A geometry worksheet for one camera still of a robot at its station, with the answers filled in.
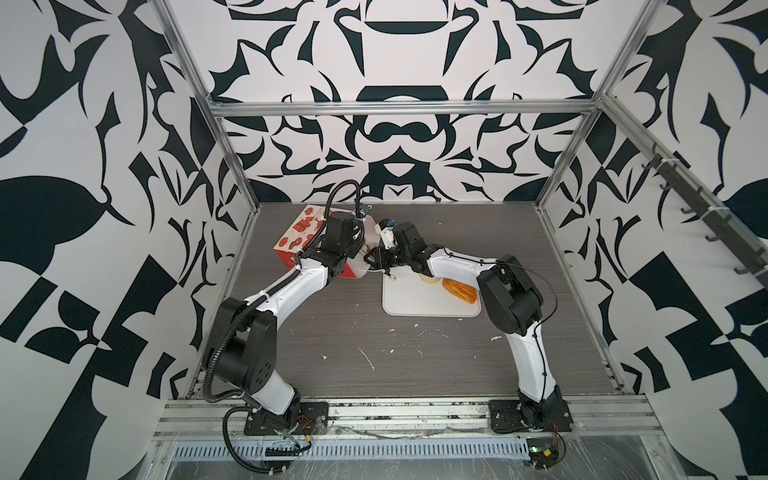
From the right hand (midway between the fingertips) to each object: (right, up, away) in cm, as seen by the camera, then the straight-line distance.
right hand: (368, 255), depth 95 cm
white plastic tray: (+13, -13, 0) cm, 18 cm away
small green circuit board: (+42, -45, -24) cm, 66 cm away
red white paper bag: (-22, +10, +5) cm, 24 cm away
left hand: (-6, +10, -7) cm, 14 cm away
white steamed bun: (+20, -8, +4) cm, 22 cm away
